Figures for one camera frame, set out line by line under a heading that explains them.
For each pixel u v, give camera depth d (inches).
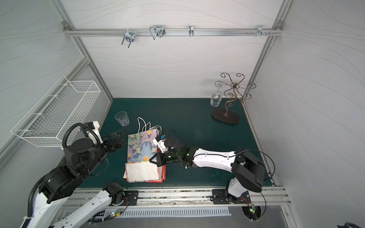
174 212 27.7
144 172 28.3
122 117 41.0
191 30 30.8
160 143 27.6
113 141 21.1
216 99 36.5
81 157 16.1
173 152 23.4
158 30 30.1
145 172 28.2
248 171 17.0
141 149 30.0
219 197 28.2
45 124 25.0
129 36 31.1
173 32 30.9
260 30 30.1
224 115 42.4
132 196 28.9
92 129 18.9
